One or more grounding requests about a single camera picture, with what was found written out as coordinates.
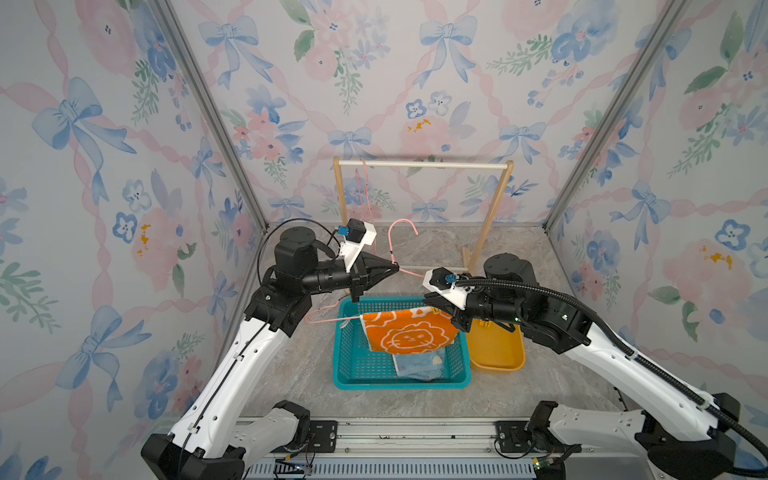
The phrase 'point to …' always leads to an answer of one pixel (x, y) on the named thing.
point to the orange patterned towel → (408, 331)
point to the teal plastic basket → (356, 367)
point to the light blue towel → (425, 365)
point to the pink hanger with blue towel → (361, 192)
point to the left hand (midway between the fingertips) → (395, 267)
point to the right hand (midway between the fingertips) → (431, 291)
